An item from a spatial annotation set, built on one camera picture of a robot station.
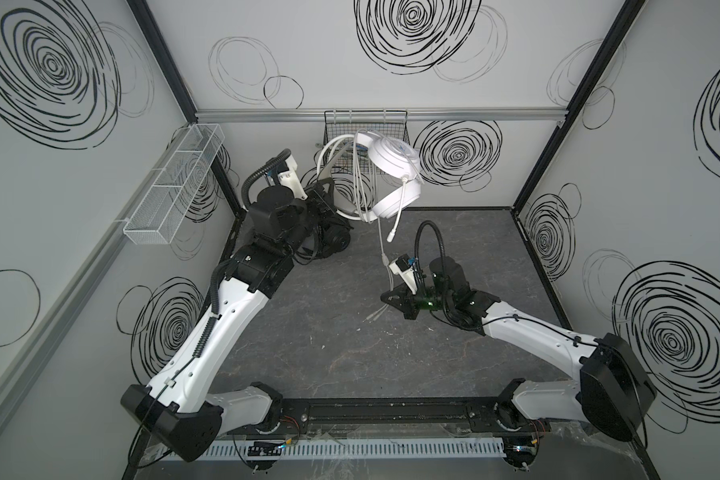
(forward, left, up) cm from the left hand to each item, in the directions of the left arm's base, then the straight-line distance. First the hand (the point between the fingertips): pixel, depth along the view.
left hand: (335, 178), depth 61 cm
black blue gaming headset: (+15, +5, -39) cm, 43 cm away
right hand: (-12, -10, -29) cm, 33 cm away
